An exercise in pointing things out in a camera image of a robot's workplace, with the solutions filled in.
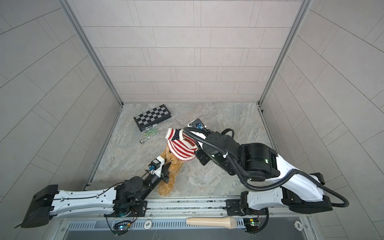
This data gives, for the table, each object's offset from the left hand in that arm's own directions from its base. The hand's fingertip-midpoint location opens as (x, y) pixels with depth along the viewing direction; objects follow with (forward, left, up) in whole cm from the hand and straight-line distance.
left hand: (176, 159), depth 67 cm
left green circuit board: (-25, +23, -16) cm, 37 cm away
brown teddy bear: (-12, +4, -5) cm, 13 cm away
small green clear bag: (+27, +22, -19) cm, 39 cm away
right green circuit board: (-23, -35, -19) cm, 46 cm away
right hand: (-1, -8, +18) cm, 20 cm away
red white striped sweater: (+1, -3, +12) cm, 12 cm away
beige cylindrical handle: (-22, -21, -15) cm, 34 cm away
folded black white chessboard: (+38, +23, -17) cm, 48 cm away
